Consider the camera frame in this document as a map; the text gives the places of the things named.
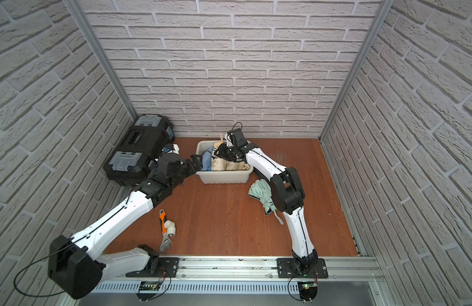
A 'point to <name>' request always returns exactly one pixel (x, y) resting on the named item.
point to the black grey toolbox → (129, 160)
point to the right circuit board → (307, 290)
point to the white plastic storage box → (221, 176)
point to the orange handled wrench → (167, 242)
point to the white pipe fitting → (170, 226)
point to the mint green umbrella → (261, 189)
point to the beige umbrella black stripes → (219, 164)
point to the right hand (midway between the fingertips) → (219, 152)
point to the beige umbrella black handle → (240, 166)
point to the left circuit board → (149, 285)
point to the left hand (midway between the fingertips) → (198, 157)
